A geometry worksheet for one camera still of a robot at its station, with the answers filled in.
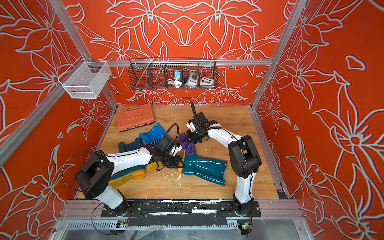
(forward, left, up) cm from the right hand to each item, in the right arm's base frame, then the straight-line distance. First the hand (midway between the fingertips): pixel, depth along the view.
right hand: (182, 141), depth 87 cm
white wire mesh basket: (+31, +62, +23) cm, 72 cm away
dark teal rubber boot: (-18, +24, -5) cm, 31 cm away
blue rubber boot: (+15, +18, -11) cm, 26 cm away
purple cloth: (-5, -4, +2) cm, 6 cm away
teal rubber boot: (-14, -17, -9) cm, 23 cm away
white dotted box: (+34, -14, +19) cm, 42 cm away
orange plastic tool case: (+23, +41, -4) cm, 47 cm away
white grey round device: (+32, -7, +22) cm, 40 cm away
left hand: (-13, -2, -5) cm, 14 cm away
